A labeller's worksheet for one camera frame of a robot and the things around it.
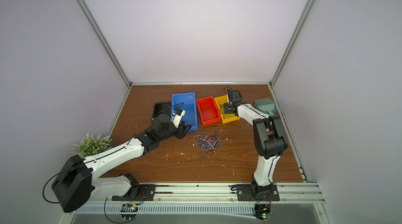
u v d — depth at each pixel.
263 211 0.68
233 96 0.77
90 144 0.72
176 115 0.71
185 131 0.72
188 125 0.75
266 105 1.06
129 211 0.72
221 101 1.00
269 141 0.49
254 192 0.65
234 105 0.71
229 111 0.73
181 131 0.72
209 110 1.06
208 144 0.84
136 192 0.67
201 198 0.73
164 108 1.11
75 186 0.41
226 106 0.90
